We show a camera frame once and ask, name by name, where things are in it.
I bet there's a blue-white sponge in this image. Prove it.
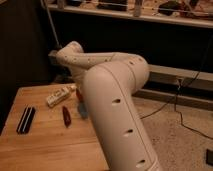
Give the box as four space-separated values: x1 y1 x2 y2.
77 102 88 119

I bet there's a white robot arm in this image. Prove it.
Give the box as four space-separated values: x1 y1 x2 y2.
56 41 163 171

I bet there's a red ceramic bowl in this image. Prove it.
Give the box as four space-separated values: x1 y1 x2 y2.
76 89 83 102

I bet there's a white rectangular box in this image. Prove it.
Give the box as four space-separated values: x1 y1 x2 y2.
46 85 76 108

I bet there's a metal pole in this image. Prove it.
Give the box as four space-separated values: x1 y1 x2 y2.
43 0 62 50

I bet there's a wooden table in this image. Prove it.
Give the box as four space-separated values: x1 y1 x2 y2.
0 84 108 171

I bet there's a black rectangular case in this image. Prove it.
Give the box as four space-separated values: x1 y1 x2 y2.
16 107 36 134

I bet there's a cluttered wooden shelf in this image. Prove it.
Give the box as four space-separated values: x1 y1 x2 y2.
40 0 213 29

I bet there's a black object on floor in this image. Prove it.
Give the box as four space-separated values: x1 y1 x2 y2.
206 149 213 166

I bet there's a black floor cable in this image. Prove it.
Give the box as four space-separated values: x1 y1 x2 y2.
139 33 213 141

